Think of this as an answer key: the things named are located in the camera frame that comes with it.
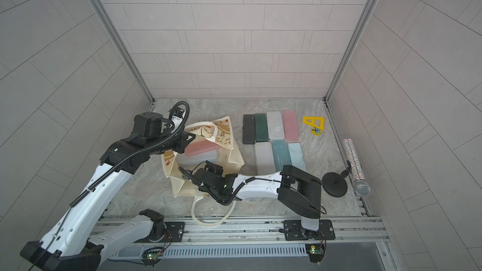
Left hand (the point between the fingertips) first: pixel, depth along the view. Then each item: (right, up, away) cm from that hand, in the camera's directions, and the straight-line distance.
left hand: (198, 134), depth 69 cm
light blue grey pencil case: (+1, -12, +19) cm, 23 cm away
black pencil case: (+18, -1, +33) cm, 38 cm away
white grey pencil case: (+33, +2, +33) cm, 47 cm away
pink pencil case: (+42, +1, +34) cm, 54 cm away
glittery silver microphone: (+56, -16, -8) cm, 59 cm away
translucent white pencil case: (+26, -14, +20) cm, 36 cm away
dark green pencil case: (+25, 0, +31) cm, 40 cm away
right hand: (0, -18, +12) cm, 22 cm away
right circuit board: (+44, -43, -1) cm, 61 cm away
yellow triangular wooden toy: (+57, +3, +36) cm, 68 cm away
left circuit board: (-15, -42, -5) cm, 45 cm away
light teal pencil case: (+35, -12, +22) cm, 43 cm away
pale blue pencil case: (+42, -13, +22) cm, 49 cm away
